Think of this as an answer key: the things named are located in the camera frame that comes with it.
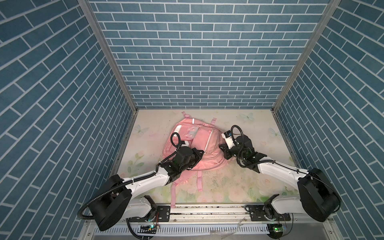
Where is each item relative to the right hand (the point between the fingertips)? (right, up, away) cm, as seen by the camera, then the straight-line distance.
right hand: (220, 143), depth 87 cm
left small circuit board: (-37, -40, -15) cm, 57 cm away
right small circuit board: (+24, -39, -17) cm, 49 cm away
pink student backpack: (-13, +5, +6) cm, 15 cm away
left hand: (-9, -4, -6) cm, 11 cm away
